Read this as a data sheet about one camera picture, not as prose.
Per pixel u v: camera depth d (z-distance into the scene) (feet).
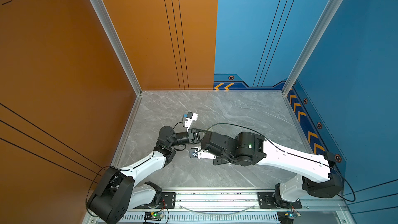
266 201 2.38
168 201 2.42
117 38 3.00
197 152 1.70
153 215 2.33
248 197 2.49
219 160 1.79
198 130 2.18
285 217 2.31
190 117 2.24
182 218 2.28
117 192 1.35
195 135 2.11
